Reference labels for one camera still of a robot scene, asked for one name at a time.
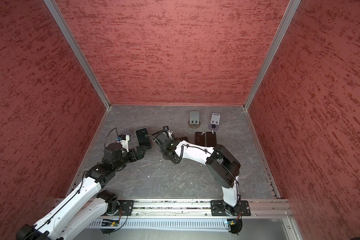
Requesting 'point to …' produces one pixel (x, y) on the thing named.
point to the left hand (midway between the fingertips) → (141, 151)
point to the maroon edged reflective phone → (200, 138)
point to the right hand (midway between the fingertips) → (167, 147)
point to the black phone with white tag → (211, 139)
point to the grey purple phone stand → (127, 132)
